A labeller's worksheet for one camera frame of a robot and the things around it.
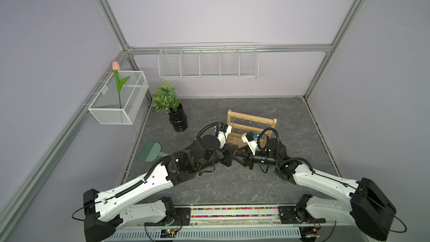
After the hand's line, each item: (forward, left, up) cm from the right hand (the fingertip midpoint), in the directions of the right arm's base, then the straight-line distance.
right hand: (232, 153), depth 74 cm
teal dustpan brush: (+10, +46, -18) cm, 50 cm away
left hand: (-3, -2, +10) cm, 10 cm away
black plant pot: (+26, +30, -8) cm, 40 cm away
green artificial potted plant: (+26, +33, +8) cm, 43 cm away
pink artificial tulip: (+29, +54, +15) cm, 63 cm away
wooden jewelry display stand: (+16, -5, 0) cm, 17 cm away
